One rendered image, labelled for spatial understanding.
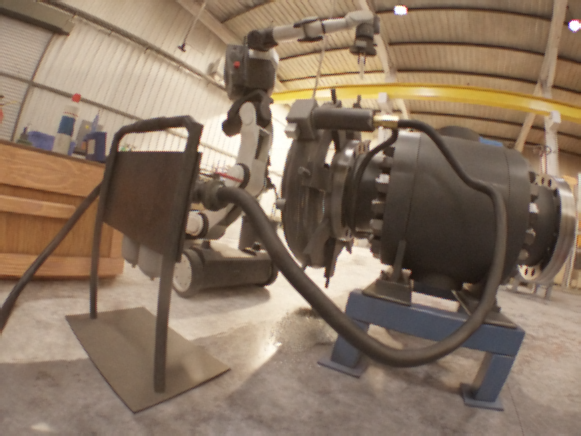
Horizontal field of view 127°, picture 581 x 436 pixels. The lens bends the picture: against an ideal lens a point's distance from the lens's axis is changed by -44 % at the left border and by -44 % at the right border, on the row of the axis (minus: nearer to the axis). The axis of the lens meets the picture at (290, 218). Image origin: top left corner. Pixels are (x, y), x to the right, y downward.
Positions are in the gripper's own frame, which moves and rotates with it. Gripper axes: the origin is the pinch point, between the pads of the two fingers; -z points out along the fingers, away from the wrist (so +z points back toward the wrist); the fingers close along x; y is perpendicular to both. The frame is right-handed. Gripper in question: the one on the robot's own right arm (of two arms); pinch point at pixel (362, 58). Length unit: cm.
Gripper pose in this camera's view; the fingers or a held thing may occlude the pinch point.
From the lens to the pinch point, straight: 124.0
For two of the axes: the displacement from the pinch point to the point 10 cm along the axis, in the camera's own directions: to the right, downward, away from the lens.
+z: 1.7, -9.8, -0.7
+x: 9.6, 1.8, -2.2
